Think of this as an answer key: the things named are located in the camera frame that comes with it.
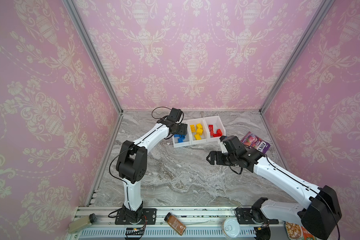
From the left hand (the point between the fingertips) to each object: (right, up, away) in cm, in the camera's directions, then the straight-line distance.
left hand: (181, 129), depth 94 cm
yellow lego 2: (+8, 0, +12) cm, 14 cm away
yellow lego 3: (+13, -2, +12) cm, 17 cm away
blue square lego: (-1, -6, +9) cm, 11 cm away
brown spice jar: (-1, -45, -26) cm, 52 cm away
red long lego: (+21, 0, +12) cm, 24 cm away
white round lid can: (+22, -44, -27) cm, 56 cm away
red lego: (+26, -4, +11) cm, 28 cm away
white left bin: (+4, -8, +6) cm, 11 cm away
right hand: (+18, -16, -14) cm, 27 cm away
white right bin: (+24, 0, +15) cm, 28 cm away
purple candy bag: (+47, -8, +6) cm, 48 cm away
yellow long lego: (+11, -6, +9) cm, 15 cm away
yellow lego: (+13, +2, +14) cm, 19 cm away
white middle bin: (+9, +5, +14) cm, 17 cm away
